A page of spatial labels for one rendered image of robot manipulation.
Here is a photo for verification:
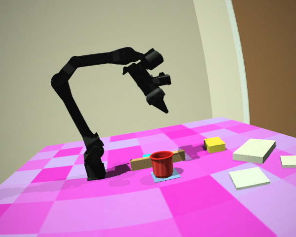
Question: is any yellow rectangular block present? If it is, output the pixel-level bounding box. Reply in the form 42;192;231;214
204;137;225;153

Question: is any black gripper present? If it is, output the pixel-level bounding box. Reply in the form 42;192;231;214
136;73;169;114

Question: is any dark red translucent cup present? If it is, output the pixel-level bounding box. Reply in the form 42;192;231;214
149;151;174;178

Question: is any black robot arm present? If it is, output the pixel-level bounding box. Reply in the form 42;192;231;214
51;47;171;181

